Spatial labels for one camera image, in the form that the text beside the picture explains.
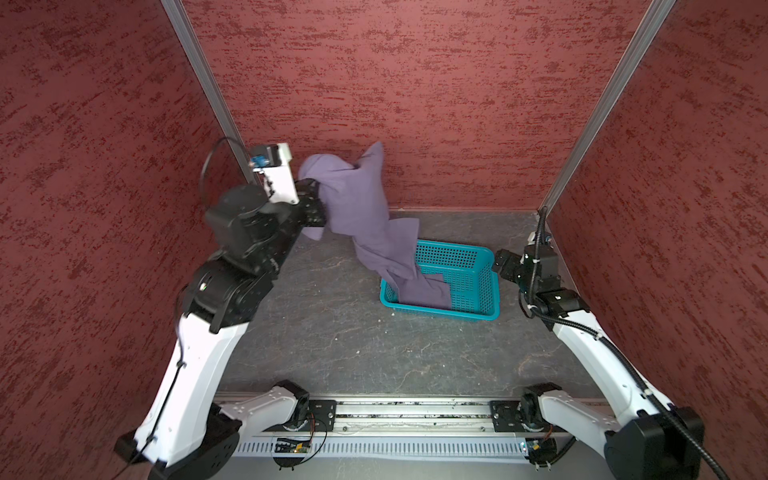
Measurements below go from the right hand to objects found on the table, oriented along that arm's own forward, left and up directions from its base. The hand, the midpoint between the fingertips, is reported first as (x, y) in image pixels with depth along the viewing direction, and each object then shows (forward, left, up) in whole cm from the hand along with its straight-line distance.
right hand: (508, 262), depth 82 cm
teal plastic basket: (+8, +5, -20) cm, 22 cm away
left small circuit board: (-39, +59, -20) cm, 73 cm away
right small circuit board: (-41, -4, -23) cm, 47 cm away
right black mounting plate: (-34, +5, -19) cm, 39 cm away
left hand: (-4, +46, +33) cm, 57 cm away
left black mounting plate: (-33, +51, -18) cm, 63 cm away
